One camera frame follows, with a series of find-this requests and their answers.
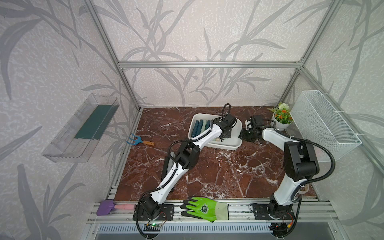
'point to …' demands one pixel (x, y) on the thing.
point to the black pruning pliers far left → (165, 167)
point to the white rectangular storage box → (233, 143)
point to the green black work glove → (204, 209)
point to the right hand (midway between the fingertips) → (239, 135)
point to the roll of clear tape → (307, 189)
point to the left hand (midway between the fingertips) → (225, 134)
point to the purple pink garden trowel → (107, 206)
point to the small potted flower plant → (282, 116)
